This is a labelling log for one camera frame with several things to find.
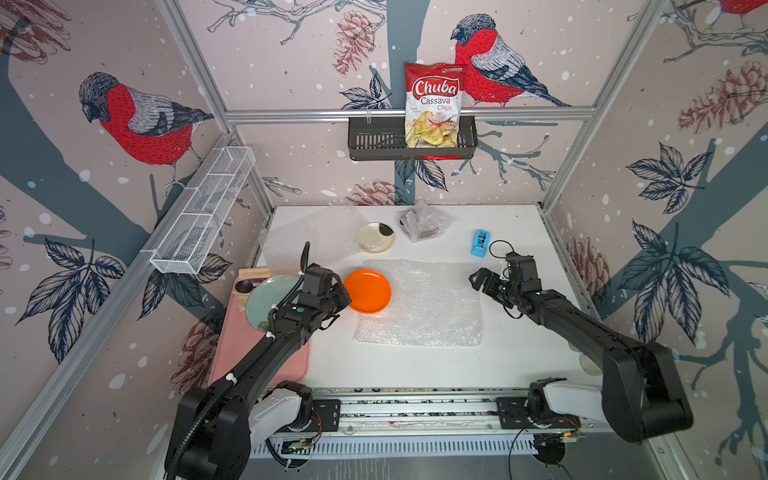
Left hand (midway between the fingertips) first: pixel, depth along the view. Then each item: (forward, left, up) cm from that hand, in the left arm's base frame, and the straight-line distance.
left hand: (356, 286), depth 85 cm
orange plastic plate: (+1, -3, -5) cm, 6 cm away
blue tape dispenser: (+23, -43, -9) cm, 49 cm away
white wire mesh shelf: (+1, +40, +19) cm, 44 cm away
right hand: (+4, -37, -4) cm, 38 cm away
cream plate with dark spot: (+27, -4, -10) cm, 29 cm away
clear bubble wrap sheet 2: (+1, -23, -11) cm, 26 cm away
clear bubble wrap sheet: (+31, -22, -6) cm, 38 cm away
